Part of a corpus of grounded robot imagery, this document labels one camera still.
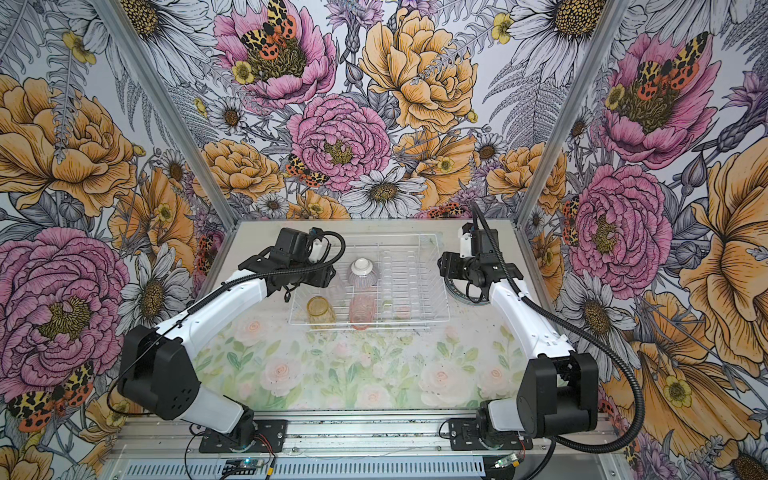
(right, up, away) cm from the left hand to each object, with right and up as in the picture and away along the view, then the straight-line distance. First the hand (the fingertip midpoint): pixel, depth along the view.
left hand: (322, 278), depth 86 cm
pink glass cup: (+11, -9, 0) cm, 14 cm away
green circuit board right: (+47, -41, -15) cm, 64 cm away
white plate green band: (+38, -2, -12) cm, 40 cm away
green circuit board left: (-15, -42, -16) cm, 47 cm away
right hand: (+36, +2, -1) cm, 36 cm away
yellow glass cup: (-1, -9, -1) cm, 9 cm away
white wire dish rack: (+17, -3, +16) cm, 23 cm away
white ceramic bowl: (+10, 0, +13) cm, 16 cm away
